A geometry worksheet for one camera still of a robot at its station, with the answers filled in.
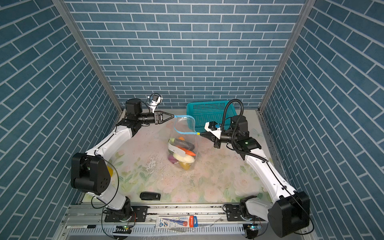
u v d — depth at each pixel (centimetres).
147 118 71
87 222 74
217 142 63
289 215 39
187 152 78
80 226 69
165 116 75
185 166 85
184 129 105
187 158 83
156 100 72
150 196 77
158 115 71
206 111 119
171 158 87
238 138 59
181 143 86
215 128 59
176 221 71
